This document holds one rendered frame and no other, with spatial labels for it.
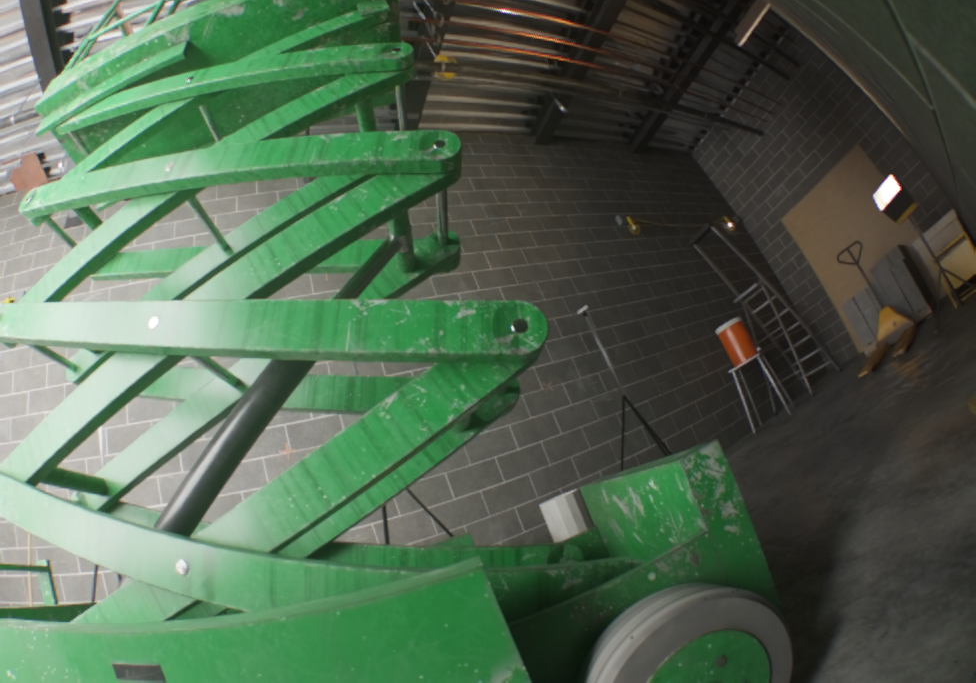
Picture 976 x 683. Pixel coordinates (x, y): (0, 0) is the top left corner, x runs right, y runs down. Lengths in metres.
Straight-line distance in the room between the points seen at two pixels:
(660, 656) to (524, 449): 2.92
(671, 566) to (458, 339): 0.48
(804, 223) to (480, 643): 7.16
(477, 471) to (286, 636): 2.77
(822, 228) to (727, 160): 2.07
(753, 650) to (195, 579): 0.81
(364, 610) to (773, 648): 0.52
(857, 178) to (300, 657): 7.16
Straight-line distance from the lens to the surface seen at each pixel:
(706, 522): 0.69
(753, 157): 7.75
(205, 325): 0.86
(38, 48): 4.56
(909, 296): 5.67
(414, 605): 0.50
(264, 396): 0.97
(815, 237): 7.28
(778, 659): 0.69
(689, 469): 0.68
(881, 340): 5.23
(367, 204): 0.94
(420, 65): 3.74
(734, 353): 4.90
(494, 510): 3.22
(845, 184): 7.13
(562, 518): 2.94
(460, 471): 3.18
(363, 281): 1.04
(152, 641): 0.67
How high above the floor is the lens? 0.52
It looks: 23 degrees up
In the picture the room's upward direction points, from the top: 22 degrees counter-clockwise
